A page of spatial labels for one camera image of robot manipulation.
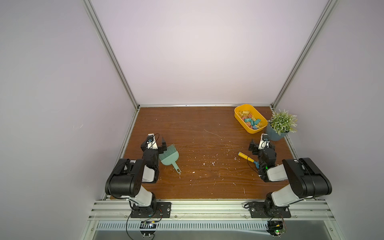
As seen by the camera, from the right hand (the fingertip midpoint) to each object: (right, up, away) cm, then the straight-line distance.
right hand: (263, 138), depth 89 cm
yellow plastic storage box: (-1, +12, +21) cm, 24 cm away
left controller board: (-65, -42, -18) cm, 79 cm away
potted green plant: (+10, +10, -1) cm, 14 cm away
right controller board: (-3, -39, -21) cm, 45 cm away
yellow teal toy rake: (-9, -12, 0) cm, 15 cm away
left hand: (-66, +1, 0) cm, 66 cm away
